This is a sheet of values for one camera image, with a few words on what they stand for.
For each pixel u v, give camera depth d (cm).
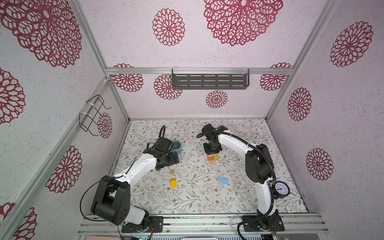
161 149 69
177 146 99
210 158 94
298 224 75
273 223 65
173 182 87
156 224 73
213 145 79
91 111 78
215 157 95
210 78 97
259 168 54
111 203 42
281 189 83
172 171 92
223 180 88
